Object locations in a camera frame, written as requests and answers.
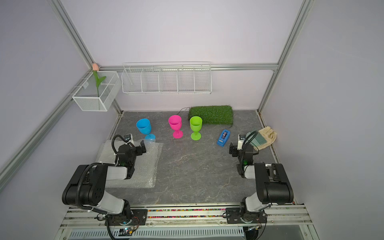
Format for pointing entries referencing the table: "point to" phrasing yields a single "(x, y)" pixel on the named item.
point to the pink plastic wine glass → (175, 122)
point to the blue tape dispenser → (223, 137)
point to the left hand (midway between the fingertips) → (136, 142)
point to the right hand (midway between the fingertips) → (238, 141)
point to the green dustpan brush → (255, 138)
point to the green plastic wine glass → (196, 123)
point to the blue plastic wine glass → (144, 127)
